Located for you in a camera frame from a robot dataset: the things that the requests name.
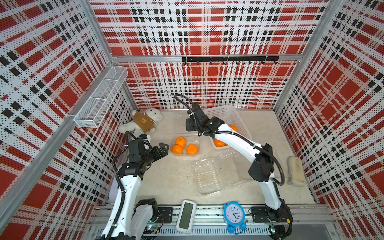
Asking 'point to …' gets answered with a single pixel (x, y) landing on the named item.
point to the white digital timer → (186, 218)
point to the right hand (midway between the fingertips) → (192, 122)
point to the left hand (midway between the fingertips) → (164, 149)
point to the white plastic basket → (231, 117)
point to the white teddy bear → (142, 123)
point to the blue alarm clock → (234, 214)
